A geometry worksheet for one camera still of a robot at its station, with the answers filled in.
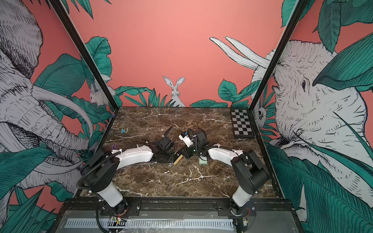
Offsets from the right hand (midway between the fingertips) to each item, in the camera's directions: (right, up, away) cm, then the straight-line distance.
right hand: (179, 149), depth 86 cm
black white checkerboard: (+46, +15, +21) cm, 53 cm away
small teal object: (-43, +10, +18) cm, 47 cm away
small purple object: (-45, 0, +10) cm, 46 cm away
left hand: (-3, -6, +5) cm, 8 cm away
